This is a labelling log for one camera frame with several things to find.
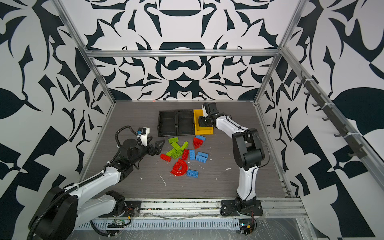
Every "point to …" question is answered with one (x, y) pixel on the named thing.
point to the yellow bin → (201, 130)
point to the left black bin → (167, 124)
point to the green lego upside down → (176, 154)
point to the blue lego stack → (202, 157)
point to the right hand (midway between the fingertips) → (201, 119)
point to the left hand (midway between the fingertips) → (158, 136)
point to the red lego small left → (163, 157)
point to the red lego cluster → (197, 142)
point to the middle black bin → (185, 121)
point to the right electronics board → (246, 226)
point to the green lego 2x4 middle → (175, 146)
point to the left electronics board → (116, 223)
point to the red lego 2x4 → (185, 154)
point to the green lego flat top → (172, 140)
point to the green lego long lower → (170, 152)
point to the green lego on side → (185, 146)
